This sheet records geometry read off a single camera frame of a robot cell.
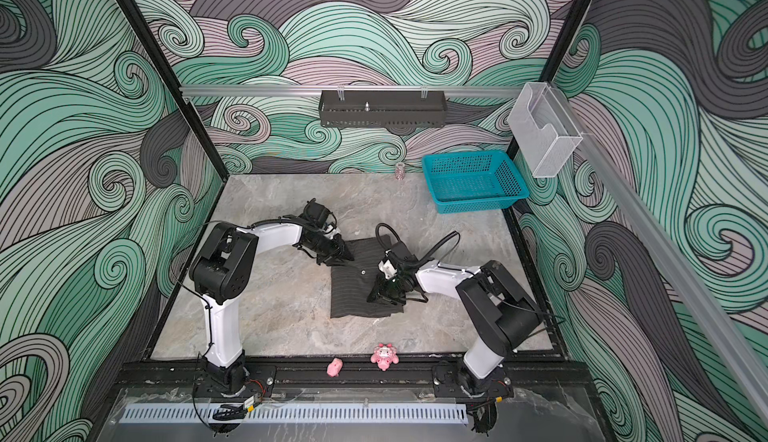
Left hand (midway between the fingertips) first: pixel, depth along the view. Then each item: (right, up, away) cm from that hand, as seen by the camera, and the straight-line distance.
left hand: (351, 257), depth 94 cm
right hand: (+7, -11, -8) cm, 15 cm away
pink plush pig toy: (+10, -21, -20) cm, 31 cm away
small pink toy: (-2, -24, -21) cm, 32 cm away
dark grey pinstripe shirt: (+1, -6, -7) cm, 9 cm away
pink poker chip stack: (+18, +30, +23) cm, 42 cm away
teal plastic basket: (+44, +25, +13) cm, 52 cm away
